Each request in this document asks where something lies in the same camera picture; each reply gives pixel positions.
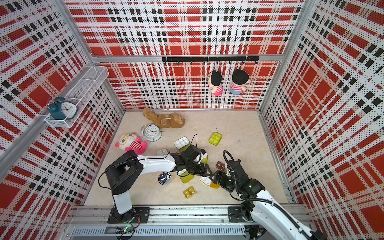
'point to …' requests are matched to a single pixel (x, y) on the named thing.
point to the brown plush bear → (173, 120)
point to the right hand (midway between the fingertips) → (216, 180)
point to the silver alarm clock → (151, 132)
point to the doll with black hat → (240, 77)
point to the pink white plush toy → (130, 142)
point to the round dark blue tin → (164, 178)
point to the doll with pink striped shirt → (214, 79)
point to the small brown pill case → (220, 166)
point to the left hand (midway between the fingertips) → (209, 173)
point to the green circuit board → (126, 230)
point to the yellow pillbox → (207, 181)
